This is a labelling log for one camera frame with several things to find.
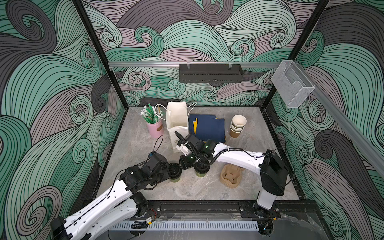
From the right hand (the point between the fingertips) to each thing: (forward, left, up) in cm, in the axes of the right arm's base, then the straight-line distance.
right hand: (179, 168), depth 76 cm
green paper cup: (-4, +3, -9) cm, 10 cm away
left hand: (-2, +4, +1) cm, 5 cm away
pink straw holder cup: (+26, +17, -3) cm, 31 cm away
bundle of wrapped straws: (+33, +20, +4) cm, 39 cm away
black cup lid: (0, -12, 0) cm, 12 cm away
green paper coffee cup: (-2, -12, -6) cm, 13 cm away
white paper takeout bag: (+34, +3, -1) cm, 34 cm away
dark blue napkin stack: (+31, -17, -7) cm, 36 cm away
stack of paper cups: (+29, -37, 0) cm, 47 cm away
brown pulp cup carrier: (-1, -28, -8) cm, 30 cm away
